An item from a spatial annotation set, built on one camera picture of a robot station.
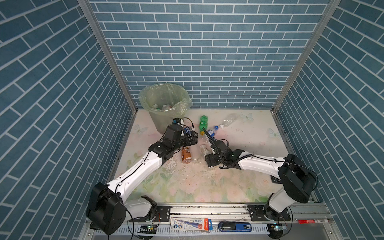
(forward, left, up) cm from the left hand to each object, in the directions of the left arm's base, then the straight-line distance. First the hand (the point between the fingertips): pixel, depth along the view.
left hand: (193, 135), depth 80 cm
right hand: (-5, -10, -15) cm, 18 cm away
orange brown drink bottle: (-4, +4, -16) cm, 17 cm away
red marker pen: (-38, -58, -18) cm, 72 cm away
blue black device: (-40, -19, -15) cm, 47 cm away
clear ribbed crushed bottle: (+26, -27, -17) cm, 42 cm away
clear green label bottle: (+1, -7, -18) cm, 19 cm away
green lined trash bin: (+33, +20, -6) cm, 39 cm away
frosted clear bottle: (-2, -2, -19) cm, 20 cm away
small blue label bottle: (+13, -13, -16) cm, 24 cm away
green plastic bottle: (+21, -7, -15) cm, 26 cm away
